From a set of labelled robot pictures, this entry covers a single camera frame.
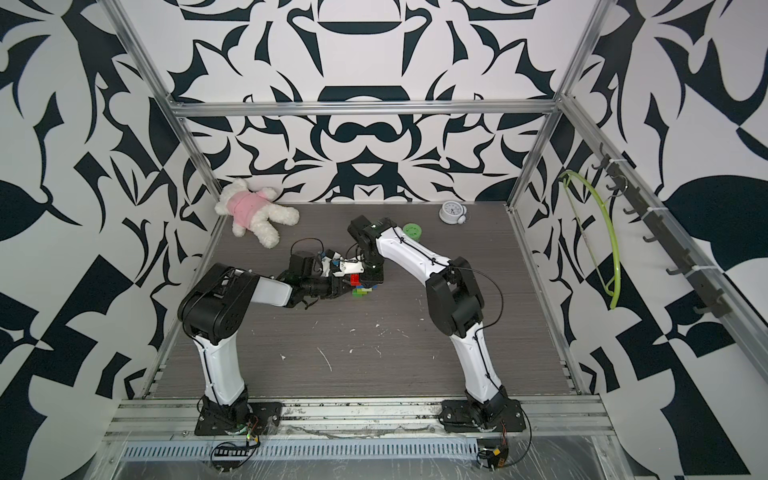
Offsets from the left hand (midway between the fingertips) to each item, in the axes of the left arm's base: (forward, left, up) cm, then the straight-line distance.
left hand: (353, 284), depth 97 cm
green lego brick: (-4, -1, +1) cm, 4 cm away
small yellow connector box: (-45, -34, -1) cm, 57 cm away
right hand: (+1, -5, +6) cm, 8 cm away
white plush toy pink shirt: (+26, +34, +8) cm, 44 cm away
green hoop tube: (-16, -61, +24) cm, 67 cm away
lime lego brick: (-4, -5, +4) cm, 8 cm away
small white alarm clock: (+28, -37, +2) cm, 47 cm away
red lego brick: (-5, -2, +12) cm, 14 cm away
